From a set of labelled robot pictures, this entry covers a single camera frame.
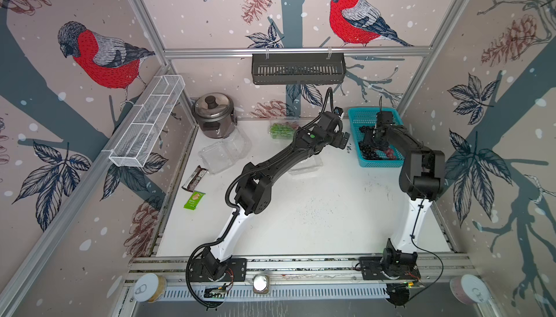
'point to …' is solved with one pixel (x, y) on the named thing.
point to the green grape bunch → (282, 130)
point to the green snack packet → (194, 200)
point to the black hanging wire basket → (299, 68)
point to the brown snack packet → (194, 179)
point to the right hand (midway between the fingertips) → (371, 140)
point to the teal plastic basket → (366, 116)
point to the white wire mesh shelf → (134, 142)
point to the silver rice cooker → (215, 114)
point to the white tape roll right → (469, 289)
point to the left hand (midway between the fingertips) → (343, 129)
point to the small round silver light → (260, 284)
